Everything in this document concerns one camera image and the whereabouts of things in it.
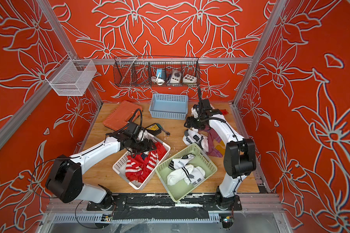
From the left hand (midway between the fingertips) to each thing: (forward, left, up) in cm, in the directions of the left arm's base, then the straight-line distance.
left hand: (152, 148), depth 84 cm
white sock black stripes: (-13, -17, -4) cm, 22 cm away
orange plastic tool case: (+26, +27, -2) cm, 37 cm away
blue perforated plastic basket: (+43, -6, -8) cm, 44 cm away
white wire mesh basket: (+35, +56, +23) cm, 70 cm away
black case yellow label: (+18, +2, -6) cm, 19 cm away
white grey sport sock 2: (+13, -24, -6) cm, 28 cm away
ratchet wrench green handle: (+15, -7, -7) cm, 18 cm away
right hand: (+14, -20, +6) cm, 25 cm away
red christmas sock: (+1, -5, -4) cm, 6 cm away
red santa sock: (-8, +7, 0) cm, 10 cm away
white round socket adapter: (+40, -12, +23) cm, 47 cm away
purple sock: (+9, -41, -9) cm, 43 cm away
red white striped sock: (-14, +8, -5) cm, 17 cm away
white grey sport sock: (-7, -17, -3) cm, 19 cm away
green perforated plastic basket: (-20, -18, -10) cm, 29 cm away
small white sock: (-14, -26, -5) cm, 30 cm away
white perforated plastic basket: (-10, +18, -6) cm, 22 cm away
